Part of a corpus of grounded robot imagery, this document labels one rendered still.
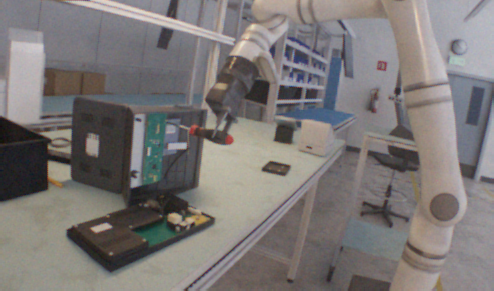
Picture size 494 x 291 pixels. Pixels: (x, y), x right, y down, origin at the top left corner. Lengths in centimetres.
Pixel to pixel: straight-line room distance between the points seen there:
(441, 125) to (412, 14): 21
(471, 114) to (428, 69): 677
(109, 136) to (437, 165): 67
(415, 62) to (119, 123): 61
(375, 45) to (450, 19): 170
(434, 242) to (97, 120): 76
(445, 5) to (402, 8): 682
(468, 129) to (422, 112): 678
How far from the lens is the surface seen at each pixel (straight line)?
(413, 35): 64
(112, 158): 75
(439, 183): 64
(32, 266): 54
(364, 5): 74
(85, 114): 77
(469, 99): 737
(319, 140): 143
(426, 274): 73
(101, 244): 53
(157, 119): 69
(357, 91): 713
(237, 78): 65
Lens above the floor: 131
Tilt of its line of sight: 9 degrees down
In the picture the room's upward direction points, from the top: 9 degrees clockwise
